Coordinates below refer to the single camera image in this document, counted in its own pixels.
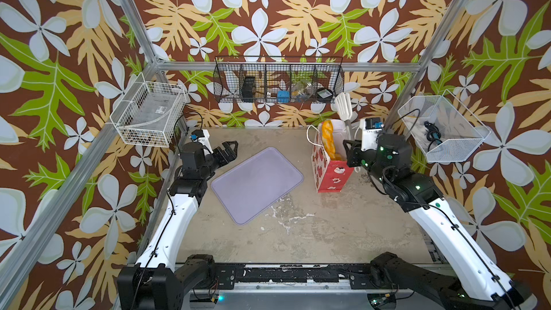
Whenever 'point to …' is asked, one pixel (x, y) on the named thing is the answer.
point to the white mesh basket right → (444, 130)
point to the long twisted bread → (328, 133)
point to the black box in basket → (247, 89)
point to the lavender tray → (249, 188)
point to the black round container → (324, 94)
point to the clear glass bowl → (302, 89)
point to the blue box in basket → (283, 96)
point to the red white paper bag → (331, 175)
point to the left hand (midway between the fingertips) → (230, 144)
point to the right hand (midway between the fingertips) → (346, 139)
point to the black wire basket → (278, 80)
